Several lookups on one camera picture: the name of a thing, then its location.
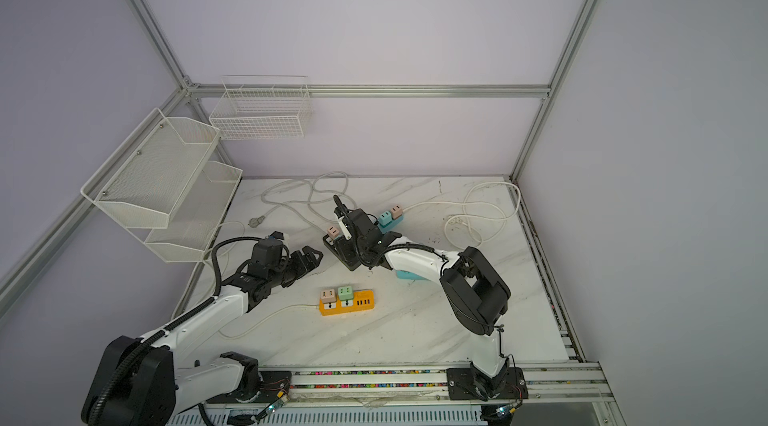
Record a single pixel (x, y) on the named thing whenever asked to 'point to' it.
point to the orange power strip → (363, 300)
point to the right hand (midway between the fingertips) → (341, 238)
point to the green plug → (345, 293)
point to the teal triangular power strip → (409, 275)
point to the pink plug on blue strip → (396, 211)
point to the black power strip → (345, 250)
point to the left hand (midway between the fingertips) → (313, 262)
